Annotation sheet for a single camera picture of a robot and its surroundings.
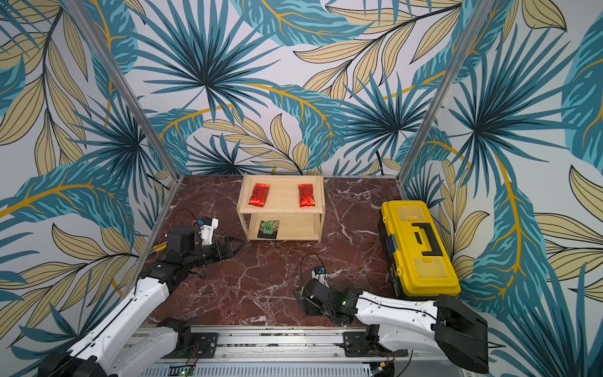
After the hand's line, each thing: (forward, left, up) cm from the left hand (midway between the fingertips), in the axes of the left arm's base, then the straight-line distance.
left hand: (237, 248), depth 78 cm
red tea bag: (+18, -6, +7) cm, 20 cm away
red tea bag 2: (+16, -23, +8) cm, 29 cm away
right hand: (-13, -24, -14) cm, 31 cm away
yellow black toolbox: (-4, -59, +2) cm, 60 cm away
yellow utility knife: (+7, +34, -13) cm, 37 cm away
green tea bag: (+15, -8, -12) cm, 21 cm away
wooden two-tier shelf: (+13, -14, +6) cm, 20 cm away
